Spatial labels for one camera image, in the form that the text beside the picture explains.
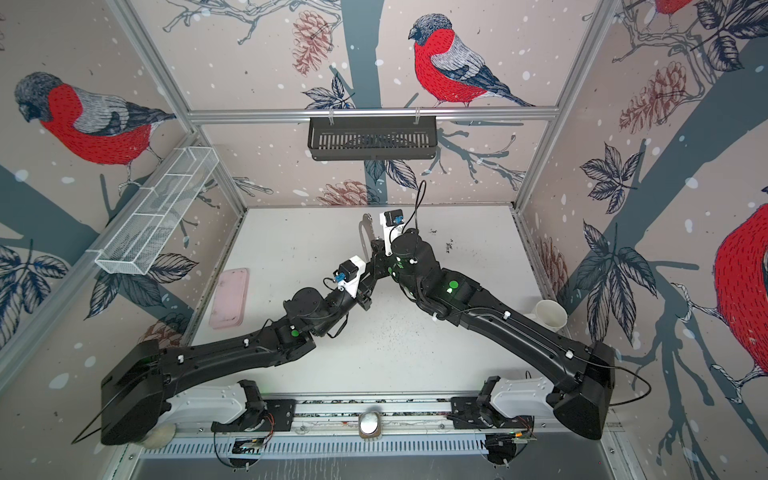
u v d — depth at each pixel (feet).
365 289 2.01
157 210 2.56
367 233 2.34
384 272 2.00
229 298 3.12
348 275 1.79
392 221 1.87
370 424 2.06
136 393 1.32
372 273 1.96
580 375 1.28
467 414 2.39
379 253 1.94
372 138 3.50
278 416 2.40
